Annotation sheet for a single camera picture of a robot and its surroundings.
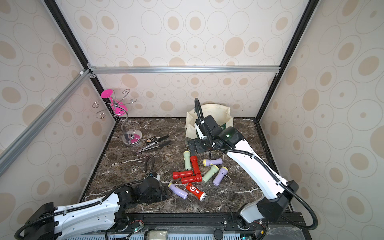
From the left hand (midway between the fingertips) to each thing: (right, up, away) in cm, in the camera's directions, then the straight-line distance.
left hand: (172, 196), depth 78 cm
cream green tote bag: (+29, +46, +22) cm, 59 cm away
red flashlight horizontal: (+2, +9, +9) cm, 13 cm away
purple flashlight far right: (+29, +10, +10) cm, 32 cm away
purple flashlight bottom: (+5, +1, +2) cm, 5 cm away
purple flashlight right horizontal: (+19, +15, +14) cm, 28 cm away
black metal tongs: (-16, +27, +26) cm, 41 cm away
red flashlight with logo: (+14, 0, +2) cm, 14 cm away
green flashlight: (+7, +16, +15) cm, 23 cm away
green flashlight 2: (+23, +11, +12) cm, 29 cm away
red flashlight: (+12, +16, +15) cm, 25 cm away
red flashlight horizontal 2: (+13, +7, +7) cm, 17 cm away
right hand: (+16, +28, -6) cm, 33 cm away
